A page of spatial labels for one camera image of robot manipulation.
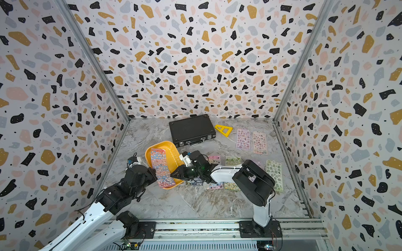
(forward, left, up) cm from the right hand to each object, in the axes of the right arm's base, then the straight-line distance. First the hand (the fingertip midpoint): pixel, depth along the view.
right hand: (172, 176), depth 81 cm
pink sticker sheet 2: (+32, -53, -12) cm, 63 cm away
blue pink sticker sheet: (+7, +7, +2) cm, 10 cm away
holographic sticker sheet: (-3, -13, +2) cm, 14 cm away
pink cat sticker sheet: (+17, -22, -11) cm, 30 cm away
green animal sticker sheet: (+17, -32, -12) cm, 39 cm away
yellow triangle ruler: (+41, -26, -10) cm, 49 cm away
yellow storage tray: (+12, +2, -2) cm, 12 cm away
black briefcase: (+38, -5, -6) cm, 39 cm away
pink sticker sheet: (+33, -41, -12) cm, 54 cm away
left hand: (+1, +6, +6) cm, 8 cm away
